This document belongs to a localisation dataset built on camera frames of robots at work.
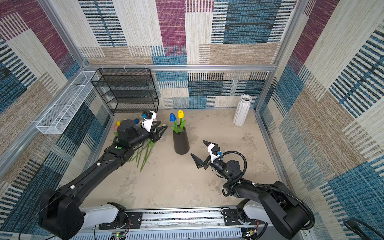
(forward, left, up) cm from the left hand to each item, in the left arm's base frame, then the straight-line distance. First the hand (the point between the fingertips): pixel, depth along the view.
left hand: (162, 121), depth 76 cm
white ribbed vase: (+20, -47, -13) cm, 53 cm away
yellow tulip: (+3, -9, +2) cm, 10 cm away
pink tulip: (+18, +39, -27) cm, 51 cm away
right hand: (-10, -18, -9) cm, 22 cm away
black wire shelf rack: (+41, +32, -12) cm, 53 cm away
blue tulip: (+4, -5, -2) cm, 7 cm away
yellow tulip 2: (+19, +37, -23) cm, 47 cm away
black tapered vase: (0, -8, -18) cm, 20 cm away
